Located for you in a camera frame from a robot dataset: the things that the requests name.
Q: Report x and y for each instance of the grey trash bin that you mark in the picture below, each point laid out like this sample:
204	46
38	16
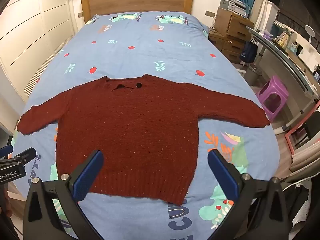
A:
253	76

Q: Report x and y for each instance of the wooden headboard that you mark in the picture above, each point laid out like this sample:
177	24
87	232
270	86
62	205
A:
137	1

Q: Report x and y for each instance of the purple tissue box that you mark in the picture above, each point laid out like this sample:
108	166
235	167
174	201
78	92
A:
266	35

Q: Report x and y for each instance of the purple plastic stool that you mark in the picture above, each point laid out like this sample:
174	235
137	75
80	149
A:
273	88

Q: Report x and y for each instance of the dark blue bag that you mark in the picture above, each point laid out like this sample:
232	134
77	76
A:
249	52

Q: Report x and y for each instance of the white wardrobe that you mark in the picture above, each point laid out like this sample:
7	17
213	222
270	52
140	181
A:
32	37

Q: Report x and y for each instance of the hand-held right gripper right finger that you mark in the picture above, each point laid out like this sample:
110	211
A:
222	173

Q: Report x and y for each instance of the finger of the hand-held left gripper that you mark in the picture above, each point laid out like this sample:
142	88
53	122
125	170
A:
25	155
6	151

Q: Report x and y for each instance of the red picture frame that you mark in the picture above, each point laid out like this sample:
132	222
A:
289	143

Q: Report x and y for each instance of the dark cloth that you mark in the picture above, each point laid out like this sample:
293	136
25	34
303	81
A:
303	200

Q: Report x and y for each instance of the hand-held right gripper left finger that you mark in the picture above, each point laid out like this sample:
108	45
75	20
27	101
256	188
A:
88	173

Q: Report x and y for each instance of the dark red knit sweater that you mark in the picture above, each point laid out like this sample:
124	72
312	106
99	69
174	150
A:
125	130

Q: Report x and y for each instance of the books on desk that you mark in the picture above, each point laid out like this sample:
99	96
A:
285	38

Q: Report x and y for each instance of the blue printed bed sheet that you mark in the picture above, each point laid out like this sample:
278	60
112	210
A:
150	55

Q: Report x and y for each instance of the wooden drawer cabinet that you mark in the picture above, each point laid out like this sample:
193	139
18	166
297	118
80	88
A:
235	30

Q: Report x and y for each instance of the grey curved desk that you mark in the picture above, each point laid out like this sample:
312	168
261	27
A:
287	62

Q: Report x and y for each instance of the white desk lamp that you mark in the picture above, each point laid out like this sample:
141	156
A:
310	31

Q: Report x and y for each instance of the grey printer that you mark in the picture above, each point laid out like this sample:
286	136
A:
236	5

